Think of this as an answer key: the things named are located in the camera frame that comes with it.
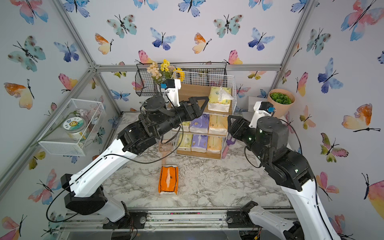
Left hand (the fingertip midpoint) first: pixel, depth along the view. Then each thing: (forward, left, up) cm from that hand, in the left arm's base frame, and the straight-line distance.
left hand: (202, 98), depth 52 cm
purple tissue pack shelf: (+10, +1, -25) cm, 27 cm away
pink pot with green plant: (+19, -43, -18) cm, 51 cm away
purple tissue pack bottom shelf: (+13, 0, -46) cm, 48 cm away
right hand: (-3, -12, -6) cm, 13 cm away
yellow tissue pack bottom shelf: (+12, -9, -47) cm, 50 cm away
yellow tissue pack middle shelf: (+7, -8, -23) cm, 25 cm away
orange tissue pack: (-10, +18, -46) cm, 51 cm away
